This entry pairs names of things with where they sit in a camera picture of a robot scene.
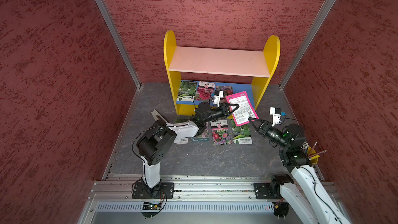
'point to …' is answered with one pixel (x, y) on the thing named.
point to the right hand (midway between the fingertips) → (246, 122)
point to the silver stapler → (157, 116)
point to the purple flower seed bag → (203, 136)
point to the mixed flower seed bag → (227, 89)
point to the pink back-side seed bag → (245, 110)
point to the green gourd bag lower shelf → (187, 91)
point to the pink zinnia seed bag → (222, 132)
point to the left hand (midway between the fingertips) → (239, 109)
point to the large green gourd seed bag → (181, 140)
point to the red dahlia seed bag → (204, 91)
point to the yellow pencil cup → (312, 156)
